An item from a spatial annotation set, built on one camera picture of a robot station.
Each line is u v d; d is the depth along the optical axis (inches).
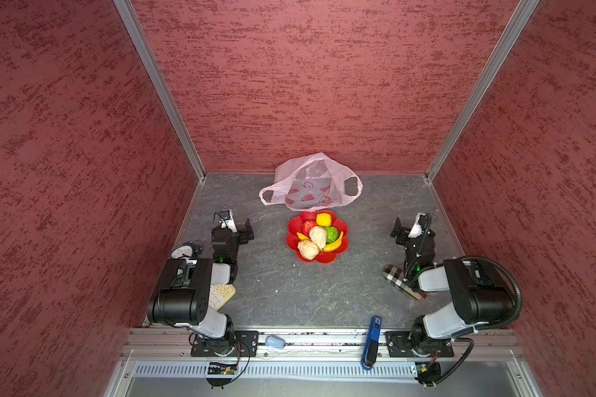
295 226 39.5
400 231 32.7
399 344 29.1
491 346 29.8
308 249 34.4
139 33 29.8
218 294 32.1
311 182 46.2
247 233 33.6
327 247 35.7
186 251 35.3
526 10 28.0
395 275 33.5
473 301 17.7
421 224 30.2
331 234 36.6
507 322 17.2
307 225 37.6
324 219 38.3
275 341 29.1
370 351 28.0
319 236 35.1
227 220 31.1
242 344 29.7
